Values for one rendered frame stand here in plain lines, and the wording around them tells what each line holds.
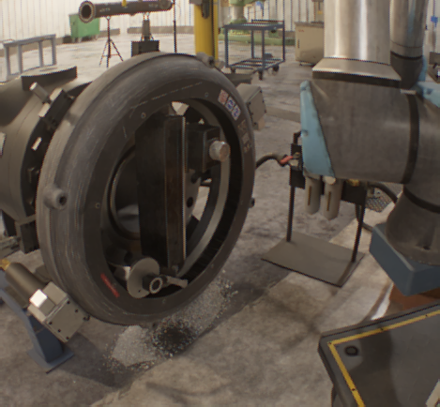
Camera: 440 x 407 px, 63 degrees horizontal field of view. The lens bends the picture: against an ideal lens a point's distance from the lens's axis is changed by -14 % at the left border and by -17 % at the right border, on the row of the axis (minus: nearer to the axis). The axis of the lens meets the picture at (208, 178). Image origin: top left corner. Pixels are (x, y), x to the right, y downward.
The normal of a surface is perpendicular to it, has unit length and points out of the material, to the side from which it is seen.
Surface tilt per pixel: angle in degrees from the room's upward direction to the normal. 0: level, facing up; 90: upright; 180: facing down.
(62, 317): 90
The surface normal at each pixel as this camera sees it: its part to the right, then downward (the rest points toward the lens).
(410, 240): -0.79, -0.08
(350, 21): -0.51, 0.20
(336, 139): -0.27, 0.32
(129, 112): 0.78, 0.24
